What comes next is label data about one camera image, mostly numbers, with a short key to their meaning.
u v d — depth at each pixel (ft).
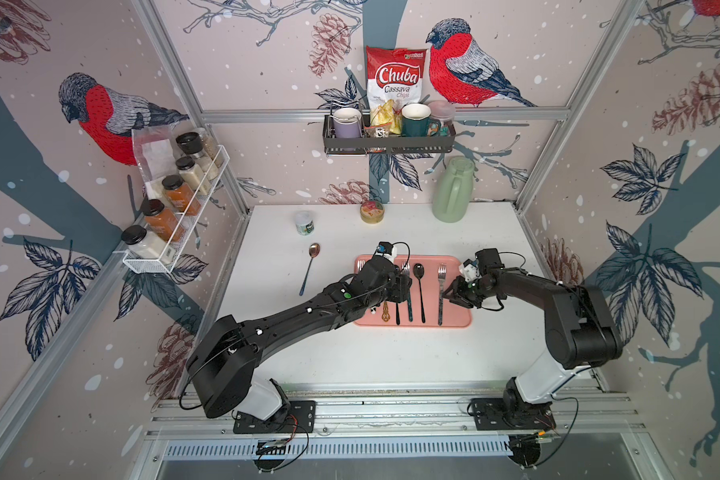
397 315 2.98
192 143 2.57
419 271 3.30
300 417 2.39
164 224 2.17
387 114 2.75
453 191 3.30
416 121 2.63
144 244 1.98
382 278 2.00
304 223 3.61
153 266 2.08
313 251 3.50
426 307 3.05
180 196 2.34
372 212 3.77
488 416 2.38
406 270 3.30
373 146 2.87
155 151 2.27
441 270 3.30
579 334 1.56
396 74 2.57
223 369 1.37
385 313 3.01
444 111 2.79
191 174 2.49
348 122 2.62
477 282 2.68
